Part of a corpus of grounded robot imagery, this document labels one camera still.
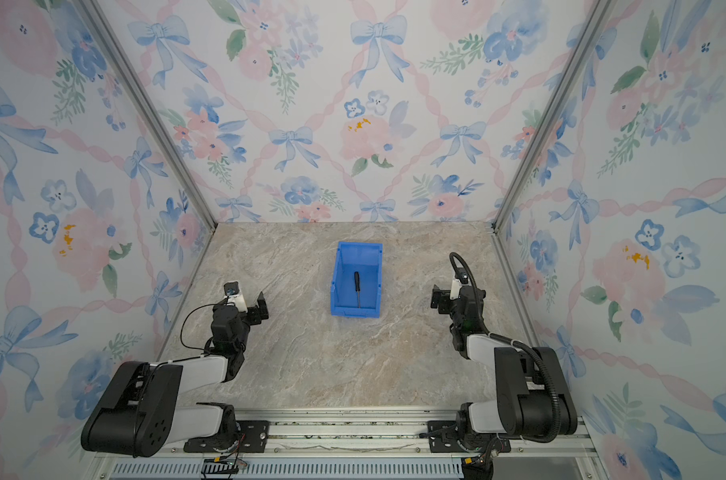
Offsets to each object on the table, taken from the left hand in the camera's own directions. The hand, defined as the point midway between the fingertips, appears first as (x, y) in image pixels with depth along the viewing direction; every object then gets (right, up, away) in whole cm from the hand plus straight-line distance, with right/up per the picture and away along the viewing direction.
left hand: (246, 293), depth 89 cm
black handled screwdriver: (+33, +1, +12) cm, 35 cm away
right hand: (+62, +2, +3) cm, 62 cm away
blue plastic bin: (+35, +10, +22) cm, 43 cm away
